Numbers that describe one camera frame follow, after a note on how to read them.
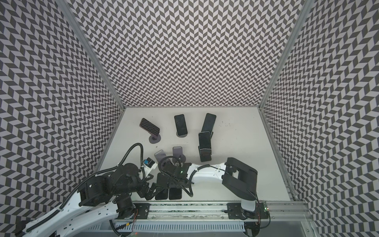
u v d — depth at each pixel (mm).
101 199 455
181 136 909
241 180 449
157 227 693
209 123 934
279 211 755
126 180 495
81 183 475
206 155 915
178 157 838
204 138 889
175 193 777
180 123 963
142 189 576
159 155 831
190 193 550
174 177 619
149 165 590
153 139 985
